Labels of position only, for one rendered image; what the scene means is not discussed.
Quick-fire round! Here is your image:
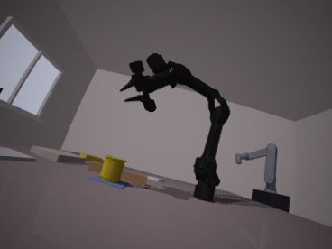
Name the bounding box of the yellow cup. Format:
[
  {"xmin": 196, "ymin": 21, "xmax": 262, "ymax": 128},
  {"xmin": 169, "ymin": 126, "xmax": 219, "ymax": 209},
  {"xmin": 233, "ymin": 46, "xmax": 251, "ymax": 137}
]
[{"xmin": 100, "ymin": 155, "xmax": 127, "ymax": 182}]

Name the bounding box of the brown wooden bar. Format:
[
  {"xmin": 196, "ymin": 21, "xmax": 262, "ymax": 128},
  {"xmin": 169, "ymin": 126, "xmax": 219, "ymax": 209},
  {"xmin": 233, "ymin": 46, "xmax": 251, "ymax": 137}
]
[{"xmin": 88, "ymin": 161, "xmax": 147, "ymax": 186}]

